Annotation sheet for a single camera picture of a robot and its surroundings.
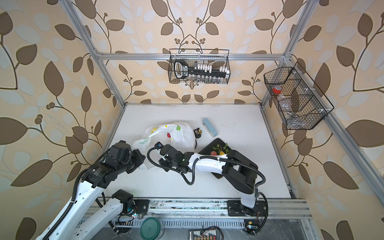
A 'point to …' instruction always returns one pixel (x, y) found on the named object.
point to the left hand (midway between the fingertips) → (148, 155)
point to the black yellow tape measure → (198, 133)
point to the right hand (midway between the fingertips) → (162, 159)
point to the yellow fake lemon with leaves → (222, 150)
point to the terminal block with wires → (207, 233)
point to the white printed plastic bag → (178, 135)
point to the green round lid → (150, 228)
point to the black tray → (208, 149)
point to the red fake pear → (213, 153)
